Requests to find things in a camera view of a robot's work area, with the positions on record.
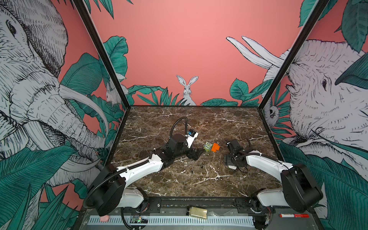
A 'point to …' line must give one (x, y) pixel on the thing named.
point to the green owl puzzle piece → (207, 146)
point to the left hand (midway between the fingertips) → (199, 144)
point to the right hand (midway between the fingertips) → (229, 159)
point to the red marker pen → (295, 215)
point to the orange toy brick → (215, 146)
